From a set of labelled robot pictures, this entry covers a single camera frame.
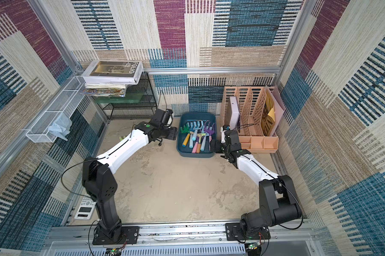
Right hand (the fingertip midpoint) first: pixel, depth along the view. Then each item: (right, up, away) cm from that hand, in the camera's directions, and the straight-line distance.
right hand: (217, 140), depth 91 cm
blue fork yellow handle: (-15, +7, +20) cm, 26 cm away
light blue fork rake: (-11, +8, +20) cm, 24 cm away
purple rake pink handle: (-3, +5, +17) cm, 18 cm away
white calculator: (-67, -34, -10) cm, 76 cm away
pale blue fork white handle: (-7, -3, +12) cm, 14 cm away
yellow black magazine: (+26, +13, -6) cm, 30 cm away
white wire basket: (-78, +20, -9) cm, 81 cm away
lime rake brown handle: (-62, +1, +16) cm, 64 cm away
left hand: (-24, +6, -1) cm, 25 cm away
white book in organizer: (+11, +15, +4) cm, 19 cm away
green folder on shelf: (-52, +26, +7) cm, 58 cm away
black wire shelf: (-49, +22, +28) cm, 60 cm away
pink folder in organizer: (+31, +18, -7) cm, 36 cm away
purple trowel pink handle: (-13, -5, +9) cm, 16 cm away
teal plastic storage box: (-18, -7, +9) cm, 22 cm away
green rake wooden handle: (-18, +6, +19) cm, 27 cm away
